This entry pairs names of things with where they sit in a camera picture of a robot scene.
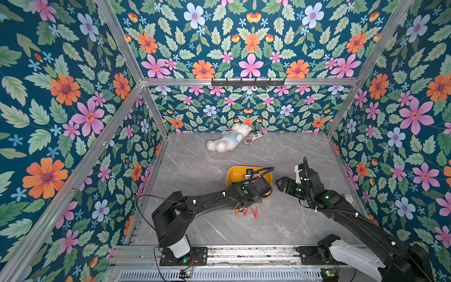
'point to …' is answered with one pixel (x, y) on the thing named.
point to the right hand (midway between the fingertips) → (282, 183)
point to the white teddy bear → (229, 139)
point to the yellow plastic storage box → (238, 173)
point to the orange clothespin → (236, 212)
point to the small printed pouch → (252, 136)
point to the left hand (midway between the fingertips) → (258, 193)
